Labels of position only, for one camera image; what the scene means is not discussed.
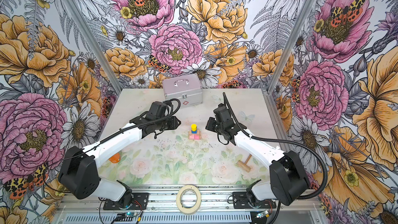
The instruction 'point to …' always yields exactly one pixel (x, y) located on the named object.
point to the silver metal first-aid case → (187, 89)
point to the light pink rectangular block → (192, 137)
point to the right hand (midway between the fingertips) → (208, 127)
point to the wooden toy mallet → (243, 165)
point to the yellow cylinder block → (194, 127)
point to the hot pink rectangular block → (196, 136)
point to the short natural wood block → (198, 132)
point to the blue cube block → (194, 132)
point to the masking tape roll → (190, 210)
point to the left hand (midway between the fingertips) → (178, 126)
